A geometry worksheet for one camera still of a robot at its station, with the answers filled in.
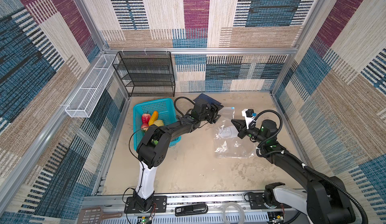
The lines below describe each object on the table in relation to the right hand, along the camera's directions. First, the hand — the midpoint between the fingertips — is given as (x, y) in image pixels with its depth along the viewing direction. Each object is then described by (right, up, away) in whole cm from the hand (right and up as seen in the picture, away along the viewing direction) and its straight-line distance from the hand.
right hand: (232, 121), depth 81 cm
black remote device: (-21, -39, -12) cm, 46 cm away
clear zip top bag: (0, -15, +10) cm, 18 cm away
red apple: (-53, +1, +21) cm, 57 cm away
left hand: (-2, +8, +6) cm, 10 cm away
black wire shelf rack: (-55, +32, +30) cm, 71 cm away
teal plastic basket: (-41, +7, +27) cm, 49 cm away
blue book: (-9, +13, +34) cm, 38 cm away
